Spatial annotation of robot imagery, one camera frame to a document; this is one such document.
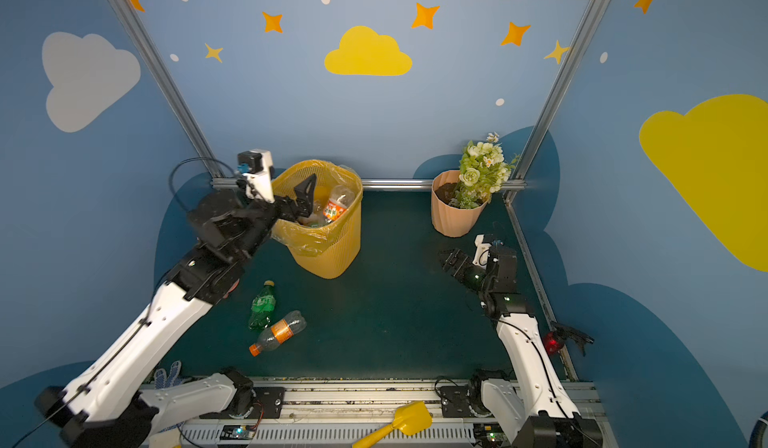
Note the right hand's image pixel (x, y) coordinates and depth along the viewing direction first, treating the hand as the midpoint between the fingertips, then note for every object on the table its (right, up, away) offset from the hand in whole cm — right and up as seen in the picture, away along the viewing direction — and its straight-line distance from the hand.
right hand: (450, 256), depth 81 cm
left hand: (-36, +20, -20) cm, 46 cm away
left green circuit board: (-54, -41, -10) cm, 69 cm away
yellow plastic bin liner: (-33, +2, +1) cm, 33 cm away
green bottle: (-55, -16, +8) cm, 58 cm away
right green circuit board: (+8, -42, -9) cm, 44 cm away
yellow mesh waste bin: (-34, +4, -3) cm, 34 cm away
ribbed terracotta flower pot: (+3, +10, +19) cm, 22 cm away
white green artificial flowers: (+12, +25, +10) cm, 30 cm away
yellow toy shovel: (-12, -39, -9) cm, 41 cm away
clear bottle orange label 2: (-49, -23, +1) cm, 54 cm away
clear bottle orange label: (-30, +16, -2) cm, 34 cm away
